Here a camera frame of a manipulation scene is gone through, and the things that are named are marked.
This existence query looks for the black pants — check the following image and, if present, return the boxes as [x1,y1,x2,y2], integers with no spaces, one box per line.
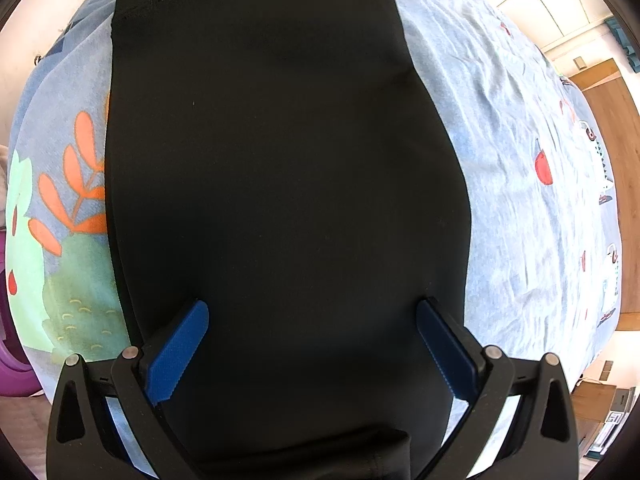
[102,0,473,480]

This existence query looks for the white printer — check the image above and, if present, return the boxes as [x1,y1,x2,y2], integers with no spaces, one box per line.
[590,387,637,457]

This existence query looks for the white sliding wardrobe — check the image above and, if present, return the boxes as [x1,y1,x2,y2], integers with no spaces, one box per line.
[495,0,616,53]

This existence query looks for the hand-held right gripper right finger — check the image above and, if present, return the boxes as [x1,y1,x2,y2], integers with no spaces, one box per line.
[416,297,581,480]

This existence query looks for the wooden dresser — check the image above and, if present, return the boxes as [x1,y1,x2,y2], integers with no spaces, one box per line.
[570,380,621,441]

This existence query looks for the blue dinosaur print pillow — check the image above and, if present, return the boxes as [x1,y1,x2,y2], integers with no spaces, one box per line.
[580,210,623,331]
[560,75,618,211]

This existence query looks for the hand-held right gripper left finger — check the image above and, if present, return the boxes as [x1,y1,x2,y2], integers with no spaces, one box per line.
[46,298,210,480]

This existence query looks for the blue printed bed sheet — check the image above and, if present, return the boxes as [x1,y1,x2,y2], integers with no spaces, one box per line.
[2,0,623,478]

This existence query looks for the wooden headboard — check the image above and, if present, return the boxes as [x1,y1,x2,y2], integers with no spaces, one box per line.
[570,57,640,333]

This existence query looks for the purple object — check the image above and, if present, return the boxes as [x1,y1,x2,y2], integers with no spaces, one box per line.
[0,230,43,398]

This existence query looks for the teal curtain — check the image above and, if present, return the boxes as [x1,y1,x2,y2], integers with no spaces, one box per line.
[604,16,640,75]

